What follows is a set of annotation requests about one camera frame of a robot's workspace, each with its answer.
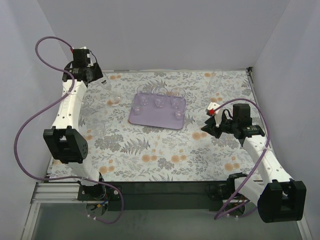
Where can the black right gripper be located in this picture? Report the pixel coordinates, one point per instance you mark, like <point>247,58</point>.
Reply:
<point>222,128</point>

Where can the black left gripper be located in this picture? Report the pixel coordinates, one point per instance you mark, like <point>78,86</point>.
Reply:
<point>95,72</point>

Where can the tall clear glass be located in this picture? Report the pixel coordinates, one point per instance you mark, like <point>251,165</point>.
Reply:
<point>215,80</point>

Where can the clear stemmed glass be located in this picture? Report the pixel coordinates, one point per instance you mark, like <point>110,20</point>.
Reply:
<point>113,97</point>

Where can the faceted clear tumbler glass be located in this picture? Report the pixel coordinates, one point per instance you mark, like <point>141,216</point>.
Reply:
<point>144,94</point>

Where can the small clear glass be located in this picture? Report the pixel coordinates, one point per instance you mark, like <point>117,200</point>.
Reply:
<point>136,107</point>

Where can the clear wine glass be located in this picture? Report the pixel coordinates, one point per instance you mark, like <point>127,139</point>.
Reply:
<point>97,130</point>

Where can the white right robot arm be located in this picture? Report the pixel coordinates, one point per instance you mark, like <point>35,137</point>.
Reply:
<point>273,191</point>

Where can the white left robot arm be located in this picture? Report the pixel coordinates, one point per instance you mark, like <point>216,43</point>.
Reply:
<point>63,139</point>

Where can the lilac rectangular plastic tray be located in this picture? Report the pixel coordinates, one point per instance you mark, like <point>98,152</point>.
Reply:
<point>160,117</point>

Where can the floral patterned table mat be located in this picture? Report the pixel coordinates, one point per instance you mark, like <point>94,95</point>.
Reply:
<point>131,152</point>

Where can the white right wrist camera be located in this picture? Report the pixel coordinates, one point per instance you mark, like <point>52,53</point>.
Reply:
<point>214,110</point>

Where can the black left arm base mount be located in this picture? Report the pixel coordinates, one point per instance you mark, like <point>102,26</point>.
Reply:
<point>97,192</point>

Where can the aluminium table frame rail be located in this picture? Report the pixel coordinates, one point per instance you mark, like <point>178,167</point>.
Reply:
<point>47,193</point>

